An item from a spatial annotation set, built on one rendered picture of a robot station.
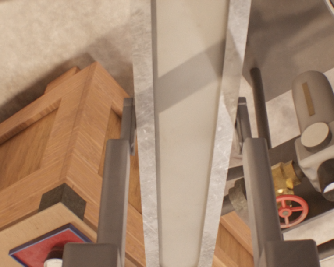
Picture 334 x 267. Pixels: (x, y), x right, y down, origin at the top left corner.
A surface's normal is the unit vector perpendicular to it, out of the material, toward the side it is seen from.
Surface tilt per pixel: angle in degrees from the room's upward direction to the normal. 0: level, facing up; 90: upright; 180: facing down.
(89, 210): 90
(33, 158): 90
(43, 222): 0
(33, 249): 0
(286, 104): 0
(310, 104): 90
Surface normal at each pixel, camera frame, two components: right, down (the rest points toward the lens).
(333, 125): -0.58, -0.64
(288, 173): -0.52, -0.24
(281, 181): -0.22, -0.76
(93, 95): 0.81, -0.42
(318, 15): -0.04, 0.64
